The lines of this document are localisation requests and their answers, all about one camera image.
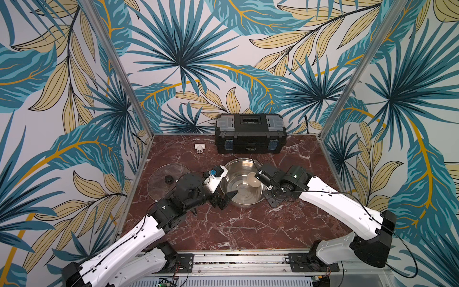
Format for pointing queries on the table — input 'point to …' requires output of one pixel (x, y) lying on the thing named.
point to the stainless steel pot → (236, 179)
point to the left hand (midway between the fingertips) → (227, 186)
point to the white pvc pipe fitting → (199, 147)
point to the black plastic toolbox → (250, 133)
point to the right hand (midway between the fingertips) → (272, 195)
